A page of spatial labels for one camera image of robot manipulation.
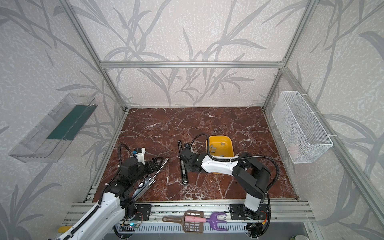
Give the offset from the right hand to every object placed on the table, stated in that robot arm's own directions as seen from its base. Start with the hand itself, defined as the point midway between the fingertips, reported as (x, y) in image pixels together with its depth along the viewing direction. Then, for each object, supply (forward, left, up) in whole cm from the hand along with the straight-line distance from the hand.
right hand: (190, 157), depth 90 cm
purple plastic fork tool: (-32, -12, 0) cm, 35 cm away
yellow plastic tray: (+11, -20, -6) cm, 23 cm away
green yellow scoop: (-35, +59, -2) cm, 69 cm away
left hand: (-2, +16, +7) cm, 18 cm away
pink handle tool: (-31, -3, 0) cm, 32 cm away
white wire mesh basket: (-6, -50, +32) cm, 59 cm away
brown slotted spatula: (-34, 0, -3) cm, 35 cm away
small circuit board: (-34, +28, -4) cm, 44 cm away
